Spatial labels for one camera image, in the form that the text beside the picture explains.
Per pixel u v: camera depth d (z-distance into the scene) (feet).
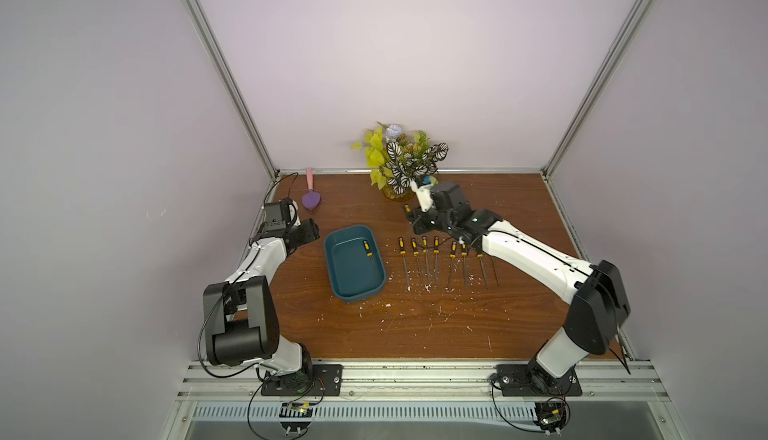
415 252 3.18
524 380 2.38
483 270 3.03
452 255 3.11
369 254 3.12
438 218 2.21
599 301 1.41
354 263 3.06
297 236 2.70
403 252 3.18
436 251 3.19
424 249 3.20
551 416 2.28
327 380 2.39
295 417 2.34
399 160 2.88
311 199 3.69
